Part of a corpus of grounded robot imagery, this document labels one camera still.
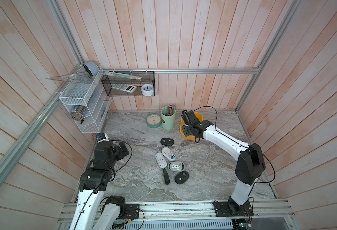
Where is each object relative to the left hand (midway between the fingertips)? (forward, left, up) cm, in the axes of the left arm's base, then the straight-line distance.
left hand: (117, 148), depth 72 cm
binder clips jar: (+16, +24, +8) cm, 30 cm away
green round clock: (+36, -15, -20) cm, 44 cm away
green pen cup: (+32, -28, -19) cm, 46 cm away
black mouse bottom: (-8, -35, -20) cm, 41 cm away
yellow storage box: (+39, -51, -17) cm, 67 cm away
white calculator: (+46, +2, +4) cm, 46 cm away
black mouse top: (+17, -27, -20) cm, 37 cm away
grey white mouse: (-1, -32, -19) cm, 37 cm away
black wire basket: (+47, -13, +11) cm, 50 cm away
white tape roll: (+42, -12, +5) cm, 44 cm away
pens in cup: (+34, -28, -6) cm, 44 cm away
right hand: (+21, -40, -7) cm, 45 cm away
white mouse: (+3, -22, -21) cm, 30 cm away
